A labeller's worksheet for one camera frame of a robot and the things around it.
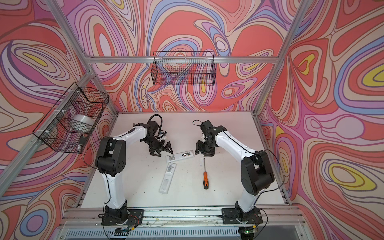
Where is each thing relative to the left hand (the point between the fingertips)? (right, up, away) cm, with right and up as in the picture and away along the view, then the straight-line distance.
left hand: (168, 152), depth 93 cm
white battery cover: (+21, -6, -1) cm, 22 cm away
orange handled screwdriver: (+23, -14, -7) cm, 28 cm away
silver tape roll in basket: (-37, +18, -23) cm, 48 cm away
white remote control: (+1, -14, -8) cm, 16 cm away
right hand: (+20, -1, -8) cm, 22 cm away
